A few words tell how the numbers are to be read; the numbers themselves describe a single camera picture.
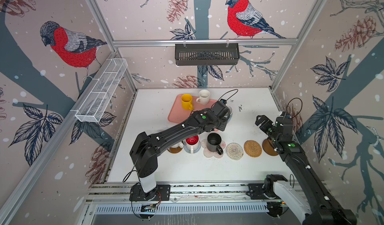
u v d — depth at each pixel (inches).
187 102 39.6
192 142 35.3
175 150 34.5
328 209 15.4
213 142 34.6
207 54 41.9
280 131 23.4
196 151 34.4
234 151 34.5
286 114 27.6
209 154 34.5
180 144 32.1
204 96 41.0
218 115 23.3
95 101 28.7
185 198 28.7
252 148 34.7
